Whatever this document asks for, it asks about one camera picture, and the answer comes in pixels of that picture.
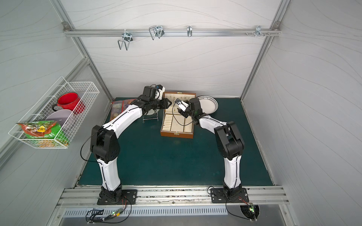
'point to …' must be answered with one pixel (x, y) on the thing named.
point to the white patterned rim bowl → (209, 105)
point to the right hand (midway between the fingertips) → (181, 102)
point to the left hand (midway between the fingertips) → (171, 102)
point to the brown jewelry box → (173, 124)
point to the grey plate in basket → (61, 116)
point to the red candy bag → (117, 106)
